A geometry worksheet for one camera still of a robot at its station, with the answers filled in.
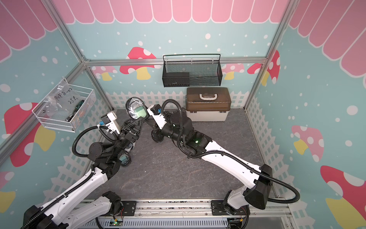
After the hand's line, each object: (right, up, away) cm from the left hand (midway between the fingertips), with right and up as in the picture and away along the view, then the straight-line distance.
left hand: (146, 118), depth 58 cm
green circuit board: (-20, -53, +14) cm, 58 cm away
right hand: (0, -1, +3) cm, 3 cm away
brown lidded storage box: (+31, +11, +36) cm, 49 cm away
